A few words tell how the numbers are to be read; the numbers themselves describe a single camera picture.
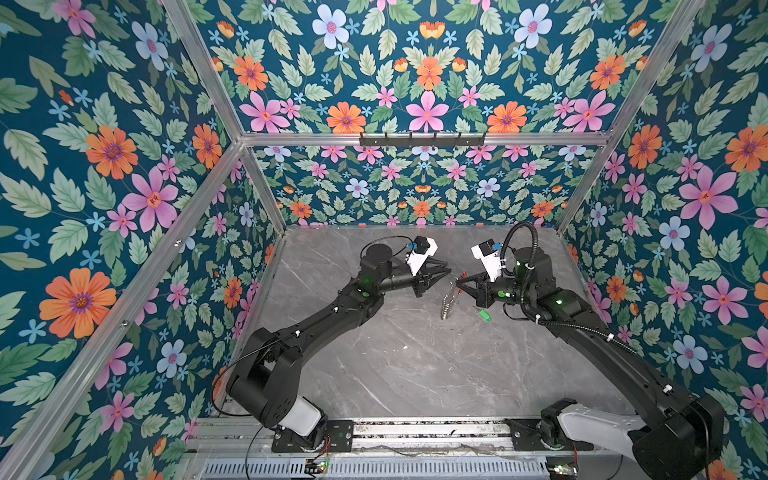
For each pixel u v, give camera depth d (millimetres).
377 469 766
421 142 932
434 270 701
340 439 732
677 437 372
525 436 729
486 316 953
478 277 664
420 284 663
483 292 629
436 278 719
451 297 734
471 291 703
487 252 641
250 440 734
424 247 636
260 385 435
